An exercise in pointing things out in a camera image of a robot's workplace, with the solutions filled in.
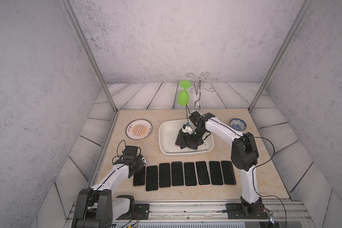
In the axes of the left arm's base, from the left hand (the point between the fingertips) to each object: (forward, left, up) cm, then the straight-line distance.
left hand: (142, 164), depth 89 cm
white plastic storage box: (+27, -16, -1) cm, 31 cm away
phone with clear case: (-7, -14, 0) cm, 16 cm away
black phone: (-8, -6, -1) cm, 11 cm away
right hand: (+7, -28, +9) cm, 30 cm away
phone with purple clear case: (-9, +1, +1) cm, 9 cm away
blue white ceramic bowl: (+29, -68, +2) cm, 74 cm away
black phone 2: (-7, -44, 0) cm, 45 cm away
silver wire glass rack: (+40, -37, +31) cm, 63 cm away
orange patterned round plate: (+28, +7, 0) cm, 28 cm away
